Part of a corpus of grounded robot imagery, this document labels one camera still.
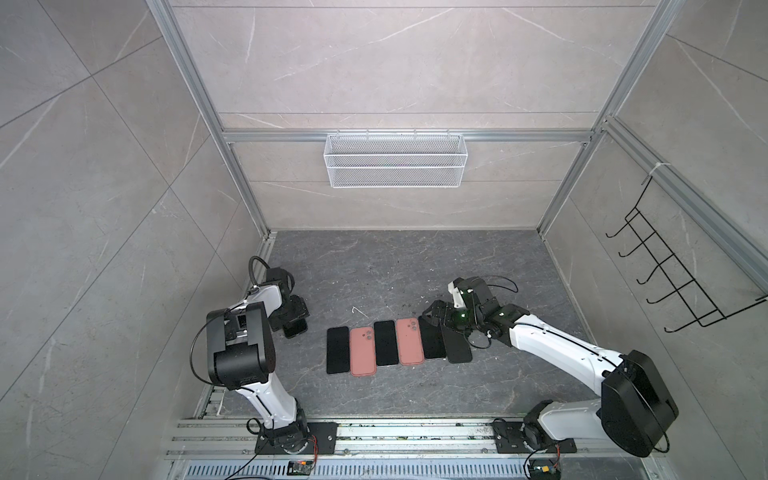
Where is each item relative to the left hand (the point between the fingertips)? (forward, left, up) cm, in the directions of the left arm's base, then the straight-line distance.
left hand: (294, 311), depth 96 cm
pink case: (-14, -38, 0) cm, 40 cm away
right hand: (-9, -43, +10) cm, 45 cm away
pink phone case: (-14, -23, -1) cm, 27 cm away
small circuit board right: (-45, -67, 0) cm, 80 cm away
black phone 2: (-13, -30, -2) cm, 33 cm away
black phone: (-14, -15, 0) cm, 20 cm away
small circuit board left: (-42, -8, -1) cm, 43 cm away
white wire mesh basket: (+41, -35, +29) cm, 61 cm away
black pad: (-11, -44, 0) cm, 46 cm away
